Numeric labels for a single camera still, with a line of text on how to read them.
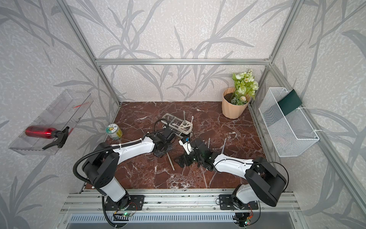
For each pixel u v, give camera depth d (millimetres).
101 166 454
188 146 707
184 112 1154
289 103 699
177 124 896
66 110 743
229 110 1017
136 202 725
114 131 935
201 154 646
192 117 866
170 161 858
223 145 954
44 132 550
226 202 722
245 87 926
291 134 590
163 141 712
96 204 754
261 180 428
